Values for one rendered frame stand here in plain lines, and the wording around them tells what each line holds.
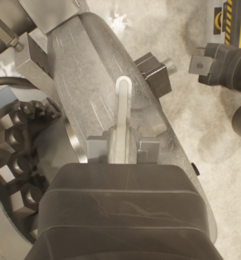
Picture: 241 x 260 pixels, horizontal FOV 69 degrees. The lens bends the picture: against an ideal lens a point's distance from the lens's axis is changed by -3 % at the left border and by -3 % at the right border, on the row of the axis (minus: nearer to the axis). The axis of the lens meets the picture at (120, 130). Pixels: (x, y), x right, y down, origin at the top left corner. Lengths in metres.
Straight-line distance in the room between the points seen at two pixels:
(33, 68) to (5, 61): 1.04
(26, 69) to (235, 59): 0.31
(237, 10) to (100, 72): 0.85
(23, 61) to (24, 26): 0.13
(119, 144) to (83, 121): 0.09
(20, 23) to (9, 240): 0.44
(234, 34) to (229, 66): 0.68
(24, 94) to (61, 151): 0.56
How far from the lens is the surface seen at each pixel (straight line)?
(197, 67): 0.34
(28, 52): 0.30
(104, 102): 0.24
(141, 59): 0.49
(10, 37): 0.31
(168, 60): 0.50
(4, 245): 0.52
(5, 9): 0.41
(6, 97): 1.07
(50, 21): 0.39
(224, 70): 0.36
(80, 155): 0.41
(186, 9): 1.28
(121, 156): 0.17
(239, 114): 1.43
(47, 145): 0.54
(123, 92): 0.15
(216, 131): 1.46
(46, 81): 0.31
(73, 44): 0.31
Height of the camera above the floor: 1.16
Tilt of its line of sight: 69 degrees down
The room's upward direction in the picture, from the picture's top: 172 degrees clockwise
